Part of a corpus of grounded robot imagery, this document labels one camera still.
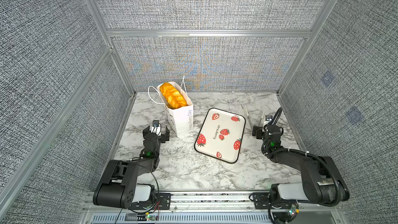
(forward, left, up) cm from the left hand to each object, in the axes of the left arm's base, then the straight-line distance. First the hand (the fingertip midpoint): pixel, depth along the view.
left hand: (157, 126), depth 90 cm
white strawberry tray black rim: (-2, -38, -9) cm, 39 cm away
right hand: (-1, -63, -1) cm, 63 cm away
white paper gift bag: (-2, -15, +9) cm, 17 cm away
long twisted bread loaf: (+9, -11, +13) cm, 19 cm away
